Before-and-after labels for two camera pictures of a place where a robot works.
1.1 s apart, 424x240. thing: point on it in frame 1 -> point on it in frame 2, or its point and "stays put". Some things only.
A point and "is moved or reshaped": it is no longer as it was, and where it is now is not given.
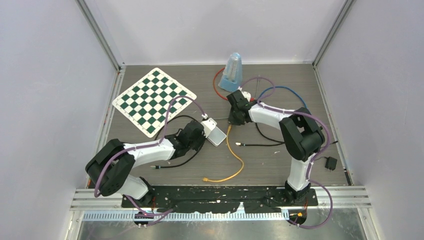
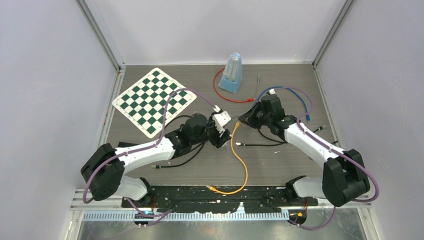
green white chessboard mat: (145, 103) stays put
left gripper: (203, 138) -> (218, 141)
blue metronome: (232, 78) stays put
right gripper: (232, 120) -> (249, 118)
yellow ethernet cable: (229, 149) is moved or reshaped
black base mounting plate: (216, 199) stays put
